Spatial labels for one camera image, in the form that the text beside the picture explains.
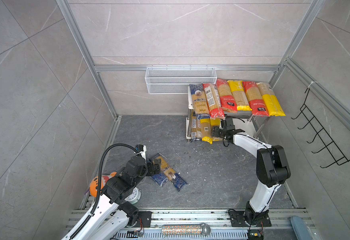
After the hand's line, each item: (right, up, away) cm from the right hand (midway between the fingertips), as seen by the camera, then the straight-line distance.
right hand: (217, 128), depth 99 cm
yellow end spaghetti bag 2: (-8, +1, 0) cm, 8 cm away
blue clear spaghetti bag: (-27, -29, -16) cm, 43 cm away
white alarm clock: (-49, -35, -22) cm, 64 cm away
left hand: (-39, -14, -26) cm, 49 cm away
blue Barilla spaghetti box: (-37, -29, -16) cm, 49 cm away
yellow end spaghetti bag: (-3, -4, -10) cm, 11 cm away
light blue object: (+32, -47, -30) cm, 65 cm away
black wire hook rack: (+41, -3, -31) cm, 52 cm away
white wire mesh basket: (-28, +33, +1) cm, 44 cm away
